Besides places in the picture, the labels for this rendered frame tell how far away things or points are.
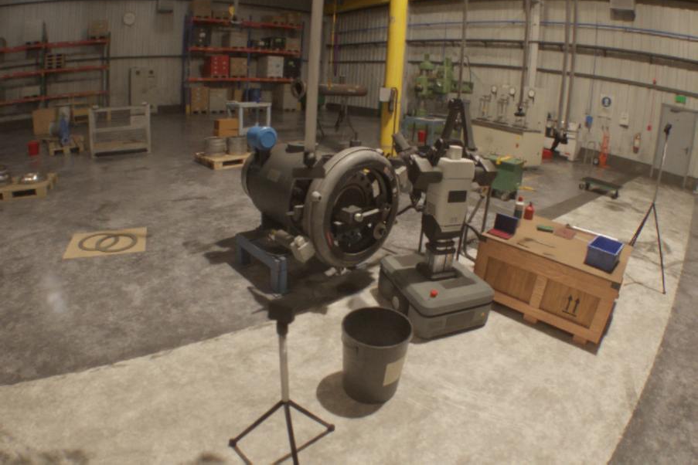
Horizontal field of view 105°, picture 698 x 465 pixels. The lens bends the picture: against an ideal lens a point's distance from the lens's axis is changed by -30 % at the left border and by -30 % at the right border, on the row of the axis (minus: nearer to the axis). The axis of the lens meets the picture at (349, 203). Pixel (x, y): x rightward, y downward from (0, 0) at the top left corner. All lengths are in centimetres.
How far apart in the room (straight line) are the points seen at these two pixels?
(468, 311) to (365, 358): 88
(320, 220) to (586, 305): 168
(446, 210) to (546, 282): 82
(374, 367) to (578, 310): 140
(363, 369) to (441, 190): 105
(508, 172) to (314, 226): 367
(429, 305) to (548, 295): 83
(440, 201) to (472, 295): 58
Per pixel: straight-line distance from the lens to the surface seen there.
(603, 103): 1251
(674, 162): 1208
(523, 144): 795
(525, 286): 257
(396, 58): 588
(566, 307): 253
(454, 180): 213
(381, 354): 158
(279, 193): 245
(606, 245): 274
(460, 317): 226
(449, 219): 220
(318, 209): 205
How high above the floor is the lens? 134
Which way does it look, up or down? 18 degrees down
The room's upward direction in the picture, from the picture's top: 4 degrees clockwise
